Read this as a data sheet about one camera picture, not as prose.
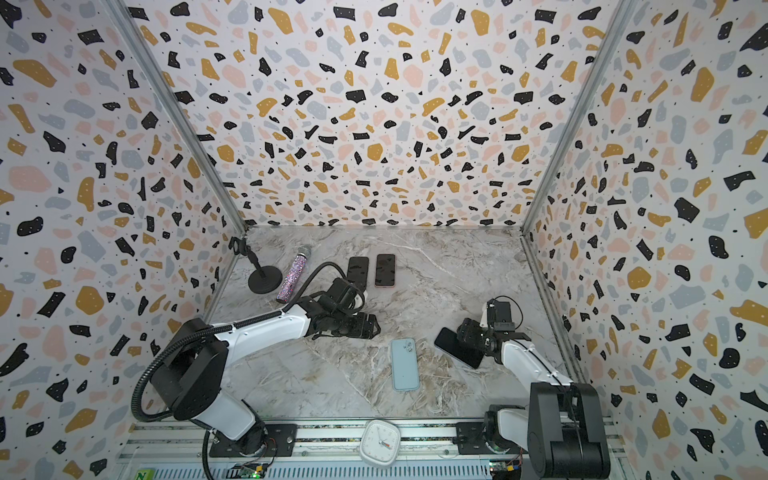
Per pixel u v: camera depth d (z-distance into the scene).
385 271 1.06
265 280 1.06
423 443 0.75
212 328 0.48
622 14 0.72
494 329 0.71
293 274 1.03
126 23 0.70
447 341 0.93
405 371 0.86
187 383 0.44
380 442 0.71
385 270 1.07
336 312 0.69
